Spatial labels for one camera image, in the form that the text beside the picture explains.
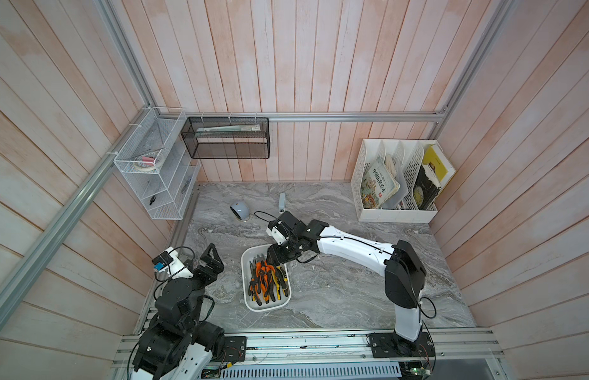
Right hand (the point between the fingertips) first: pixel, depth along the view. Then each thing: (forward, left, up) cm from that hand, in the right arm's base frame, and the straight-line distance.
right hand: (271, 259), depth 82 cm
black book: (+31, -62, +5) cm, 70 cm away
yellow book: (+41, -65, +14) cm, 78 cm away
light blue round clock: (+25, +16, -3) cm, 30 cm away
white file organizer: (+50, -58, +6) cm, 77 cm away
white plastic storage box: (+6, +9, -5) cm, 12 cm away
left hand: (-6, +17, +15) cm, 24 cm away
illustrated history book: (+33, -43, +4) cm, 54 cm away
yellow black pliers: (-6, -2, -7) cm, 9 cm away
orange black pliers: (-5, +3, -4) cm, 8 cm away
